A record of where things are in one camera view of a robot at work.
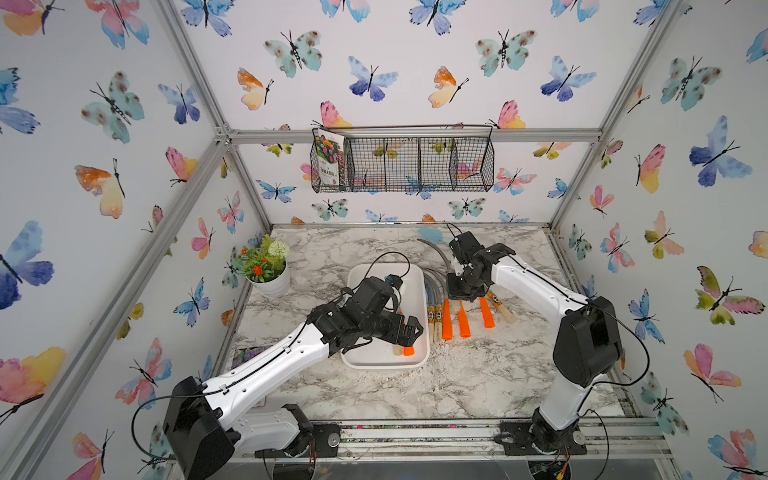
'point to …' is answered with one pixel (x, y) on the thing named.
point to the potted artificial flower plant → (266, 265)
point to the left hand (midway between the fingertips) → (410, 325)
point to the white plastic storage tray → (415, 301)
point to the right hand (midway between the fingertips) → (454, 292)
